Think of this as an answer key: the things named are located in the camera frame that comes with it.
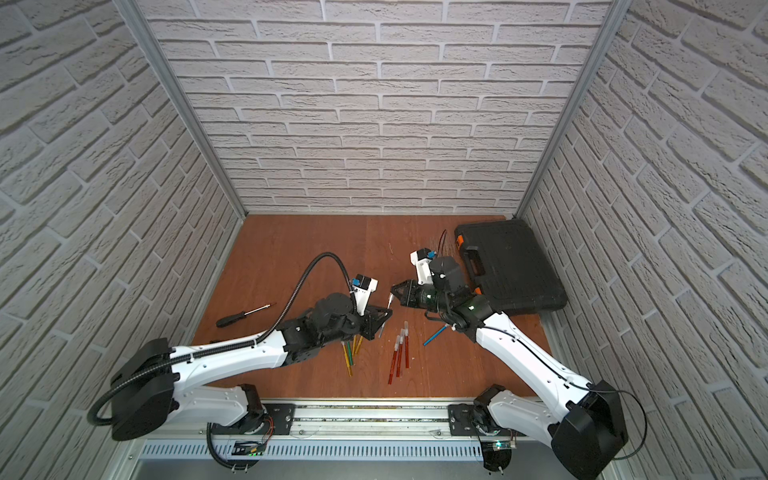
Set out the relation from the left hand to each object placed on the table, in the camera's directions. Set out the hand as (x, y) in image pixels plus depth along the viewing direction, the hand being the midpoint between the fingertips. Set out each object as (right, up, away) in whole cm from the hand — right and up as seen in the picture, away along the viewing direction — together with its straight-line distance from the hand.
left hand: (397, 313), depth 74 cm
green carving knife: (-14, -14, +11) cm, 23 cm away
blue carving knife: (+12, -10, +14) cm, 21 cm away
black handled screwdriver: (-52, -6, +18) cm, 55 cm away
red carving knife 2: (+1, -15, +11) cm, 19 cm away
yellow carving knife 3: (-11, -12, +13) cm, 21 cm away
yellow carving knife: (-14, -15, +9) cm, 23 cm away
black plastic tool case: (+37, +11, +24) cm, 46 cm away
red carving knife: (-1, -17, +11) cm, 20 cm away
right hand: (0, +6, +2) cm, 6 cm away
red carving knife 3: (+3, -13, +13) cm, 19 cm away
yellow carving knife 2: (-12, -12, +11) cm, 20 cm away
